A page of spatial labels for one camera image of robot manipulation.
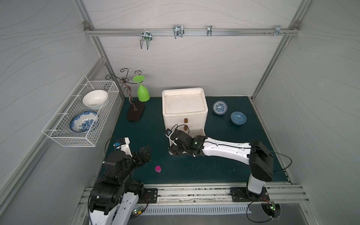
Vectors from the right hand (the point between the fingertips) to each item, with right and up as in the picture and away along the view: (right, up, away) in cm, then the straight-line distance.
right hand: (175, 140), depth 81 cm
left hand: (-14, -1, -15) cm, 20 cm away
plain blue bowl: (+47, +12, +25) cm, 55 cm away
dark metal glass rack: (-34, +15, +26) cm, 46 cm away
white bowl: (-42, +24, -9) cm, 49 cm away
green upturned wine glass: (-22, +29, +11) cm, 38 cm away
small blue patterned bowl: (+35, +20, +30) cm, 50 cm away
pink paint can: (-10, -16, -1) cm, 19 cm away
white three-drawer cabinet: (+6, +19, +1) cm, 20 cm away
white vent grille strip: (-7, -33, -11) cm, 36 cm away
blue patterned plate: (-42, +13, -16) cm, 47 cm away
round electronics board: (+51, -34, -10) cm, 62 cm away
